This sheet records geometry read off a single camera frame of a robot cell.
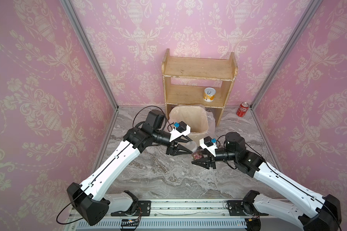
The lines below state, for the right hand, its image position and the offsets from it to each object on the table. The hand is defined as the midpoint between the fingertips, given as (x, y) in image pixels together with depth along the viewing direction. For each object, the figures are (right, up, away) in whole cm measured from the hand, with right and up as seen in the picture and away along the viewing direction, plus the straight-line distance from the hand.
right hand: (194, 156), depth 65 cm
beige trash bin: (+3, +19, +23) cm, 29 cm away
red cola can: (+42, +24, +43) cm, 65 cm away
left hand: (-2, +5, -4) cm, 7 cm away
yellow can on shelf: (+13, +33, +27) cm, 44 cm away
